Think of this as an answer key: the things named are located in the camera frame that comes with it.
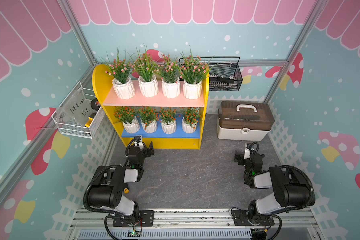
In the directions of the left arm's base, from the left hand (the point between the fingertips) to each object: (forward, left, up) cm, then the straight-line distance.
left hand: (145, 144), depth 94 cm
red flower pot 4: (+1, -28, +22) cm, 35 cm away
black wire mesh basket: (+33, -50, +28) cm, 66 cm away
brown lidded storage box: (+10, -61, +13) cm, 63 cm away
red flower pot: (+5, +6, +21) cm, 22 cm away
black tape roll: (+9, +23, +26) cm, 36 cm away
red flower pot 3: (+4, -16, +21) cm, 27 cm away
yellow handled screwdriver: (-26, +6, -5) cm, 28 cm away
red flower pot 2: (+7, -5, +19) cm, 21 cm away
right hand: (-2, -63, -2) cm, 63 cm away
